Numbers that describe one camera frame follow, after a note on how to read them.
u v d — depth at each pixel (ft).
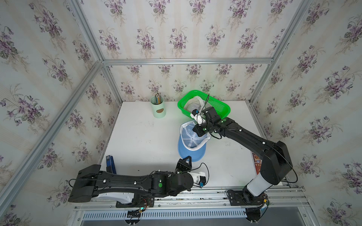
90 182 1.52
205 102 3.76
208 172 2.03
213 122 2.12
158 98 3.31
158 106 3.26
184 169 1.99
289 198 2.46
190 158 2.26
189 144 2.69
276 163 1.43
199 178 1.96
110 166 2.66
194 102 3.75
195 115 2.44
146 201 2.35
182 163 2.00
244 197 2.17
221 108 3.56
